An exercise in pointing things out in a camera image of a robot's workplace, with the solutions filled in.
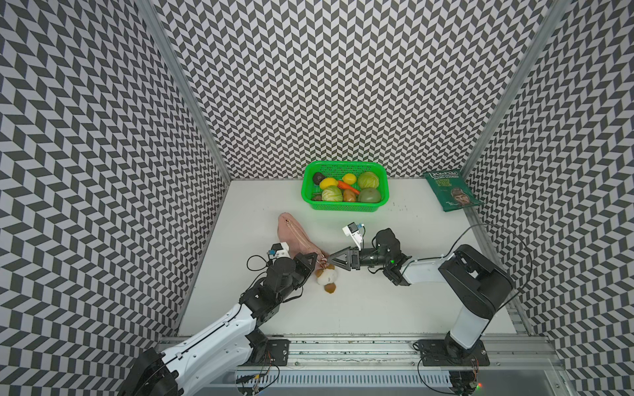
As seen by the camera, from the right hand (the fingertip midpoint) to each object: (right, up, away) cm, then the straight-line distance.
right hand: (330, 263), depth 79 cm
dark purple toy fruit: (-6, +31, +34) cm, 47 cm away
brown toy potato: (+8, +22, +27) cm, 36 cm away
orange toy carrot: (+6, +27, +37) cm, 46 cm away
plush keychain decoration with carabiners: (-1, -5, +4) cm, 7 cm away
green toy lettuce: (+1, +23, +25) cm, 34 cm away
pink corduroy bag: (-11, +5, +6) cm, 13 cm away
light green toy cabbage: (+17, +29, +30) cm, 45 cm away
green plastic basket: (-8, +24, +32) cm, 41 cm away
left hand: (-4, +2, 0) cm, 4 cm away
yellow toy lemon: (+9, +31, +37) cm, 49 cm away
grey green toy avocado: (+16, +23, +23) cm, 37 cm away
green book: (+56, +25, +33) cm, 69 cm away
